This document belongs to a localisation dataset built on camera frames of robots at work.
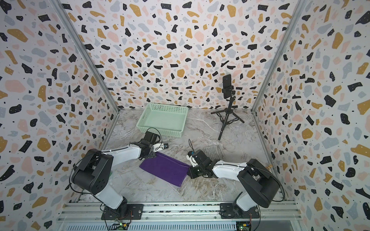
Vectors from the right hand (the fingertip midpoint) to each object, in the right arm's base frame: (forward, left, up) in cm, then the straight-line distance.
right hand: (187, 173), depth 86 cm
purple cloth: (+4, +14, -2) cm, 14 cm away
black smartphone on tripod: (+47, -24, +31) cm, 61 cm away
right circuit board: (-24, -29, -3) cm, 38 cm away
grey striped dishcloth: (+15, -17, +1) cm, 23 cm away
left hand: (+18, +25, +4) cm, 31 cm away
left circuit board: (-27, +33, -2) cm, 42 cm away
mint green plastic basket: (+44, +18, -1) cm, 47 cm away
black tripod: (+37, -27, +12) cm, 47 cm away
